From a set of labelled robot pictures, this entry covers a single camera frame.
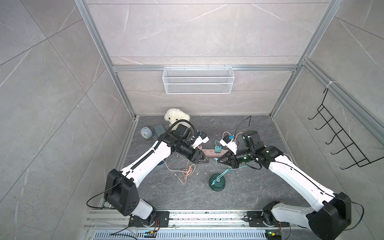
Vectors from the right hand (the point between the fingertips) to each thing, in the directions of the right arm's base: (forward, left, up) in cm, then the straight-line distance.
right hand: (220, 160), depth 73 cm
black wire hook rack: (-7, -54, +12) cm, 55 cm away
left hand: (+1, +7, 0) cm, 7 cm away
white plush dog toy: (+33, +26, 0) cm, 42 cm away
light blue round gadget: (+28, +46, -12) cm, 55 cm away
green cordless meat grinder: (-9, 0, -10) cm, 13 cm away
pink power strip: (+14, +2, -18) cm, 23 cm away
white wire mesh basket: (+56, +10, +10) cm, 57 cm away
